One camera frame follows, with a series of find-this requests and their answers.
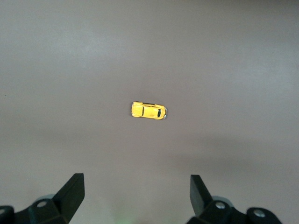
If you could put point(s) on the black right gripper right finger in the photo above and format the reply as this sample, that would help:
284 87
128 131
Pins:
201 198

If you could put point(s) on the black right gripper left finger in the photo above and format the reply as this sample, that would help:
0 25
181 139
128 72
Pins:
67 200

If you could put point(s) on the brown table mat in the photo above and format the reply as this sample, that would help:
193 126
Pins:
70 70

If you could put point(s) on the yellow beetle toy car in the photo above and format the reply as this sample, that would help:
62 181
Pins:
149 111

